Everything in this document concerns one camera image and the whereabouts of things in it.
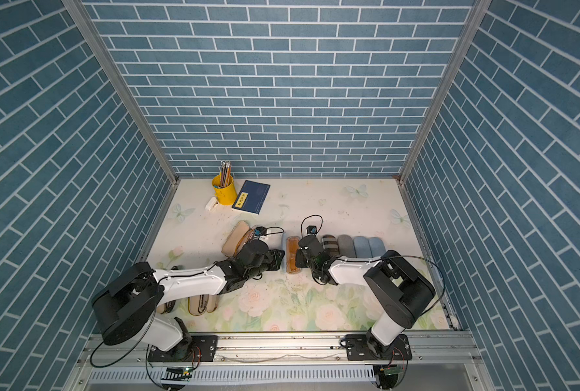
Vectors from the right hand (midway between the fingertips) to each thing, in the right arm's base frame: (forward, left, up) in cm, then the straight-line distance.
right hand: (300, 253), depth 93 cm
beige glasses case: (-22, +32, 0) cm, 39 cm away
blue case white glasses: (+5, -30, 0) cm, 30 cm away
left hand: (-5, +3, +6) cm, 8 cm away
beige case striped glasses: (+6, +25, 0) cm, 26 cm away
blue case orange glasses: (+4, +3, -1) cm, 5 cm away
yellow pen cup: (+23, +36, +4) cm, 42 cm away
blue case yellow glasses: (+4, -24, 0) cm, 24 cm away
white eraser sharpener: (+21, +42, +1) cm, 46 cm away
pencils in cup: (+29, +35, +12) cm, 47 cm away
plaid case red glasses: (+3, -11, +2) cm, 12 cm away
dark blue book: (+27, +25, 0) cm, 37 cm away
